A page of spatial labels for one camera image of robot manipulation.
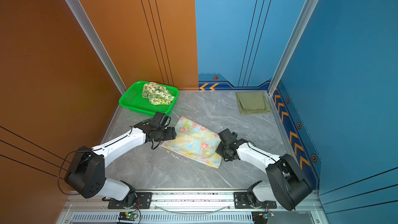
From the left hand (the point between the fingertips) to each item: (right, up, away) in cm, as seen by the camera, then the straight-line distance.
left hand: (172, 133), depth 89 cm
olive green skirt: (+53, +18, +23) cm, 61 cm away
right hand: (+25, -11, -1) cm, 27 cm away
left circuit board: (-17, -35, -18) cm, 43 cm away
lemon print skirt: (-13, +23, +15) cm, 31 cm away
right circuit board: (+45, -35, -18) cm, 60 cm away
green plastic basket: (-35, +22, +23) cm, 47 cm away
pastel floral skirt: (+13, -6, +3) cm, 15 cm away
